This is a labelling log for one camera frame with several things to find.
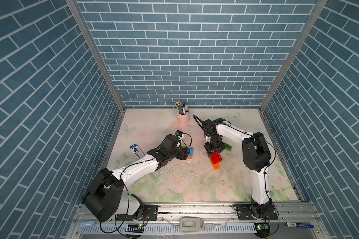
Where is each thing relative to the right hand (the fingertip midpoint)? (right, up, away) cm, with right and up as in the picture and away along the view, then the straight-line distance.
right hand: (214, 154), depth 93 cm
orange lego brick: (+1, -6, -4) cm, 8 cm away
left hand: (-16, +4, -8) cm, 18 cm away
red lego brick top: (+1, -3, -4) cm, 5 cm away
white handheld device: (-15, -28, -23) cm, 39 cm away
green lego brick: (+10, +4, +3) cm, 11 cm away
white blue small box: (-49, +1, +3) cm, 50 cm away
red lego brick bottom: (0, +1, -2) cm, 2 cm away
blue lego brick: (-15, +1, -1) cm, 15 cm away
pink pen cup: (-19, +22, +14) cm, 32 cm away
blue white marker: (+36, -28, -24) cm, 51 cm away
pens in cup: (-22, +30, +9) cm, 38 cm away
